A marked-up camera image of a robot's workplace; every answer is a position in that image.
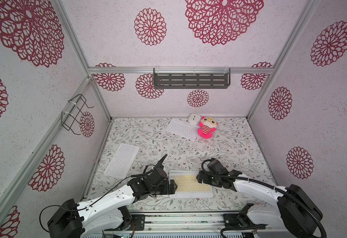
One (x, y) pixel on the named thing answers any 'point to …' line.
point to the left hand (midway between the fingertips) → (170, 188)
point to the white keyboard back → (184, 128)
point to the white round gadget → (194, 118)
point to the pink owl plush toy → (206, 127)
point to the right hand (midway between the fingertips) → (201, 177)
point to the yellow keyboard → (188, 186)
